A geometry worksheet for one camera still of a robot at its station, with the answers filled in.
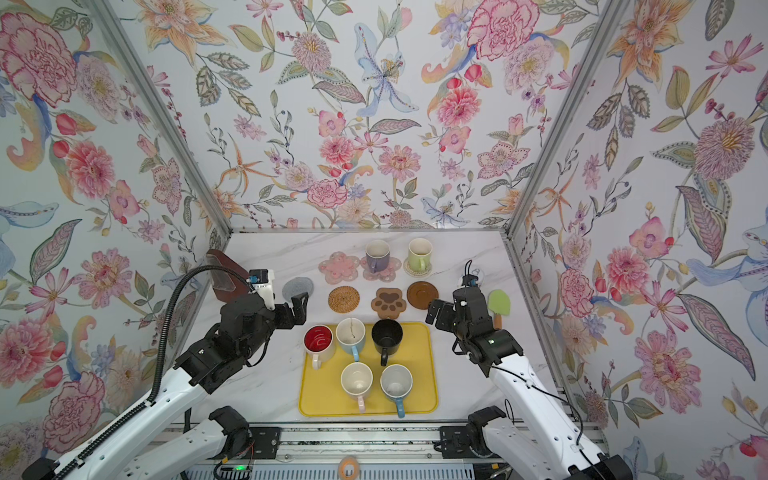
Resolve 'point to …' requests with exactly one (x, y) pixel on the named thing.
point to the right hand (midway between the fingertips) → (443, 306)
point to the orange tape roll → (349, 460)
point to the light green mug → (419, 254)
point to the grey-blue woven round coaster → (295, 286)
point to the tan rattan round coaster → (343, 299)
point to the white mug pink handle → (356, 380)
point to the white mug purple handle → (377, 255)
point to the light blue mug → (350, 334)
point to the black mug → (387, 335)
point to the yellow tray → (321, 392)
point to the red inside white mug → (318, 343)
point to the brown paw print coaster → (389, 302)
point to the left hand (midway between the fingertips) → (297, 298)
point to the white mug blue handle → (396, 381)
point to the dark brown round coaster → (420, 294)
